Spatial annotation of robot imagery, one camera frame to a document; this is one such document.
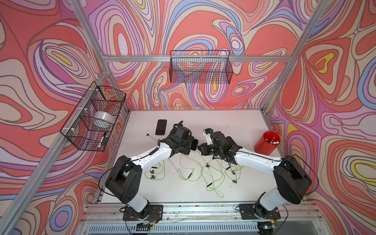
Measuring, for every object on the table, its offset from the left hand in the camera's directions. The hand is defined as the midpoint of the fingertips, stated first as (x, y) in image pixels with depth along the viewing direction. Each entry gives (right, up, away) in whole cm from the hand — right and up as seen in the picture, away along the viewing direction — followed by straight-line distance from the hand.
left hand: (197, 142), depth 86 cm
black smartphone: (-2, -2, +2) cm, 3 cm away
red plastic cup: (+41, -1, -2) cm, 41 cm away
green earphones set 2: (-5, -18, +2) cm, 19 cm away
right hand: (+1, -6, 0) cm, 6 cm away
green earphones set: (-25, -19, +1) cm, 32 cm away
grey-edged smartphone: (-27, +8, +24) cm, 37 cm away
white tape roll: (-46, +13, -17) cm, 51 cm away
